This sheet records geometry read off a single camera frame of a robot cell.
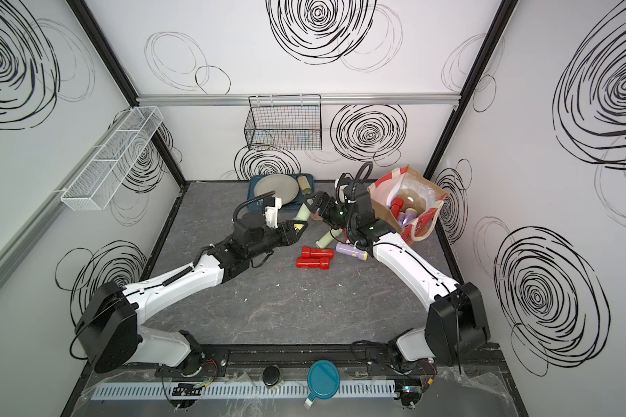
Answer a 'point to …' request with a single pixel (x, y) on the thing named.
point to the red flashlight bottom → (396, 204)
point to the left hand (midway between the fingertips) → (304, 225)
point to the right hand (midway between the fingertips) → (308, 206)
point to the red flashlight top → (306, 253)
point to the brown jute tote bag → (406, 202)
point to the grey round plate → (284, 187)
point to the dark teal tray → (250, 187)
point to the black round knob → (270, 375)
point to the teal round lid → (323, 380)
